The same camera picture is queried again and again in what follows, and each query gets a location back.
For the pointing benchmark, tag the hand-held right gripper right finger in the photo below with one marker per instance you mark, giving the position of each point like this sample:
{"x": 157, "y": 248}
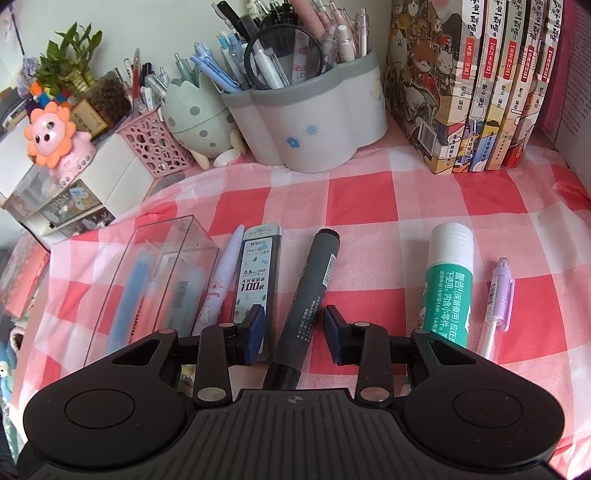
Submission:
{"x": 336, "y": 332}

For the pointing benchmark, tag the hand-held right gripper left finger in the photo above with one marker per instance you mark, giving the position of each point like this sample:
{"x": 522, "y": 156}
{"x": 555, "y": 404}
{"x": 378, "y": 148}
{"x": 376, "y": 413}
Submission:
{"x": 253, "y": 332}

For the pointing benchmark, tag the grey marker pen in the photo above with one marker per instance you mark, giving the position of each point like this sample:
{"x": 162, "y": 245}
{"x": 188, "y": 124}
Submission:
{"x": 309, "y": 286}

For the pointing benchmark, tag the purple cartoon ball-top pen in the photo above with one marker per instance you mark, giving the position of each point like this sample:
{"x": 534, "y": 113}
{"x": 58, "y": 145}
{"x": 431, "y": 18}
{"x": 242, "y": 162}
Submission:
{"x": 221, "y": 281}

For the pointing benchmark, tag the orange highlighter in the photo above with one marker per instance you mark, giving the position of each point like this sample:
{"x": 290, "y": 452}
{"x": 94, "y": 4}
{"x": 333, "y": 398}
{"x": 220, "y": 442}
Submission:
{"x": 147, "y": 295}

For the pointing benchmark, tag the green white glue stick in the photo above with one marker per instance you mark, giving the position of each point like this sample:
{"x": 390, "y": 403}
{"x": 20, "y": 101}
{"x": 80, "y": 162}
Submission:
{"x": 445, "y": 286}

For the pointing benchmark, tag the clear plastic pencil box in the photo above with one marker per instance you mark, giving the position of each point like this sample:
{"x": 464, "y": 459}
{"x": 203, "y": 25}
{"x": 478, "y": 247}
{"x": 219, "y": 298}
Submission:
{"x": 138, "y": 235}

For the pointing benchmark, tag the purple mechanical pencil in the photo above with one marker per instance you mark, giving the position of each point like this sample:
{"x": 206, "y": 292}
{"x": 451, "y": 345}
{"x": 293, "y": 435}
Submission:
{"x": 501, "y": 290}

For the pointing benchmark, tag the red white checkered tablecloth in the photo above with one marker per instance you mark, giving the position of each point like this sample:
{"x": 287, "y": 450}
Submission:
{"x": 369, "y": 207}

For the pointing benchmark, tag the grey white flower-shaped pen holder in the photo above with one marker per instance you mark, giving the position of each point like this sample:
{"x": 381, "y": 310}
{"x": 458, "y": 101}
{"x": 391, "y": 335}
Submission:
{"x": 314, "y": 124}

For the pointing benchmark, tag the white drawer organizer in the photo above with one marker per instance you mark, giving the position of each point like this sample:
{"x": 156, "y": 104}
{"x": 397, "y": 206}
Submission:
{"x": 115, "y": 170}

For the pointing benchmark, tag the pink lattice pen holder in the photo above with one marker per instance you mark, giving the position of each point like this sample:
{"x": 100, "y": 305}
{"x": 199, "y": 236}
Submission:
{"x": 152, "y": 143}

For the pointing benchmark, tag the green egg-shaped pen holder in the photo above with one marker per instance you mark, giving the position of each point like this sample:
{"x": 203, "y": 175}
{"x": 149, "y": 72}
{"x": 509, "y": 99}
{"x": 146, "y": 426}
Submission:
{"x": 194, "y": 120}

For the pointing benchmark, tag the pink flat box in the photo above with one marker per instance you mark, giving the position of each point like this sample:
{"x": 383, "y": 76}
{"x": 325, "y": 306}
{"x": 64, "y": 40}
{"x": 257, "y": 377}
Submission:
{"x": 23, "y": 281}

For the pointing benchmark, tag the clear plastic storage box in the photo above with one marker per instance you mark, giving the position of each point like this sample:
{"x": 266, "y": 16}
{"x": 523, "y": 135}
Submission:
{"x": 27, "y": 187}

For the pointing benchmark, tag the bunch of slim gel pens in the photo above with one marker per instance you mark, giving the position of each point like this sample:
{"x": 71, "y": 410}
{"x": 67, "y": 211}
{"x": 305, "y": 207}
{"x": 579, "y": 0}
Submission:
{"x": 138, "y": 87}

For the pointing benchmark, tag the bunch of grey-green pens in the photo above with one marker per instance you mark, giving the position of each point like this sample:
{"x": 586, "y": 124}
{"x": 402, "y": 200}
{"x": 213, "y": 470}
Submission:
{"x": 184, "y": 69}

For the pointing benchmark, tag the black-rimmed magnifying glass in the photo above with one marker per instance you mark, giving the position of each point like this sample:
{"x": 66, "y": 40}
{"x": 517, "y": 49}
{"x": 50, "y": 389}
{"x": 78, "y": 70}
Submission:
{"x": 304, "y": 60}

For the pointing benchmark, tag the cat cover comic book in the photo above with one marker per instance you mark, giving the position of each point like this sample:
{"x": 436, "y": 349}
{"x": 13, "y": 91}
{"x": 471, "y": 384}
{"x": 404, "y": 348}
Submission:
{"x": 415, "y": 69}

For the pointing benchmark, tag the glass plant vase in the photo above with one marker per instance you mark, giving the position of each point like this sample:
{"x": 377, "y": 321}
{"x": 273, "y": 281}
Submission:
{"x": 108, "y": 97}

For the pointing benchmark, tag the pink lion toy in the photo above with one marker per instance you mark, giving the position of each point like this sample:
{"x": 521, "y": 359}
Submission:
{"x": 51, "y": 138}

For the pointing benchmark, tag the bunch of pastel pens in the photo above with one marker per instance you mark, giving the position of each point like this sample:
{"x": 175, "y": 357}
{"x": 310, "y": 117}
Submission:
{"x": 341, "y": 41}

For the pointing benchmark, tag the colourful puzzle cube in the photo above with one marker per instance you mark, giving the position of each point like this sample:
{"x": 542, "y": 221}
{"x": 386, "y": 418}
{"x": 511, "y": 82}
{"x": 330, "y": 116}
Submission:
{"x": 51, "y": 94}

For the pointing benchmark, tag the green bamboo plant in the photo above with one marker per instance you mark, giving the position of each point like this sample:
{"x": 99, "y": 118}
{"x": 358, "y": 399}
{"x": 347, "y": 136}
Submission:
{"x": 69, "y": 55}

